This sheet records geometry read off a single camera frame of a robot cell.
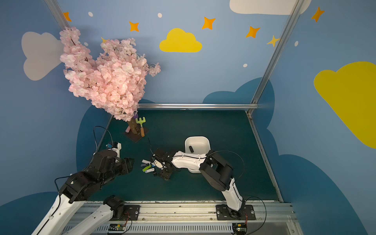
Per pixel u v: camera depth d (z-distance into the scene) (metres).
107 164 0.50
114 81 0.58
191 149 0.98
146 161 0.93
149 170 0.89
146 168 0.91
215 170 0.50
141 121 1.14
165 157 0.70
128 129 1.06
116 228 0.72
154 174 0.88
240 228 0.73
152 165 0.91
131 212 0.75
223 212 0.75
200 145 1.03
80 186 0.43
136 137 1.05
